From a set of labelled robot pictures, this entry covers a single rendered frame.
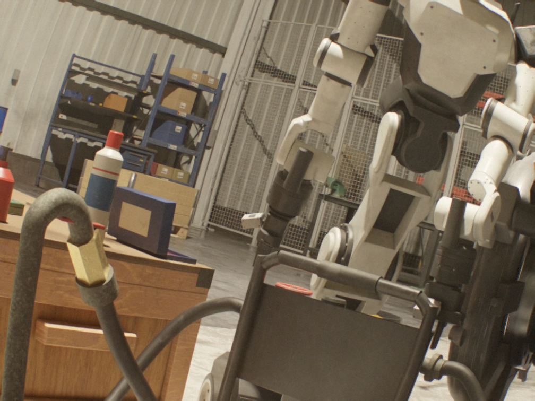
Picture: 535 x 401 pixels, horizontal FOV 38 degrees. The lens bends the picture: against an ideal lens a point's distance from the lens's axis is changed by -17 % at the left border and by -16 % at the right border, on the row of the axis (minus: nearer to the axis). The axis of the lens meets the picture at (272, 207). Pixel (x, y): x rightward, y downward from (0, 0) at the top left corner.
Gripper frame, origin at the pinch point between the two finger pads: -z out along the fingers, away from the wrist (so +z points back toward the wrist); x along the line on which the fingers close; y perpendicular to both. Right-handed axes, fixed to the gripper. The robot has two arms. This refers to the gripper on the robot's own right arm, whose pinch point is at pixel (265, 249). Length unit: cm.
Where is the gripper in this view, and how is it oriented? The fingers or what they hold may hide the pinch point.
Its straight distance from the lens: 213.2
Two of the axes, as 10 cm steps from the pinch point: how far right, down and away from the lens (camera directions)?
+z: 3.7, -8.8, -2.9
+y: 9.1, 4.1, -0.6
